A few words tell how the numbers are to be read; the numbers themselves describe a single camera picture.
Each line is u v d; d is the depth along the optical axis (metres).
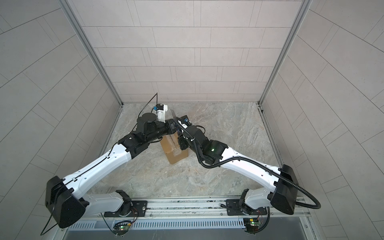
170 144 0.77
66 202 0.37
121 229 0.65
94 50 0.87
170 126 0.62
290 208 0.40
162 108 0.65
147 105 1.16
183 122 0.59
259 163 0.44
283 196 0.37
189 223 0.68
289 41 0.83
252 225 0.68
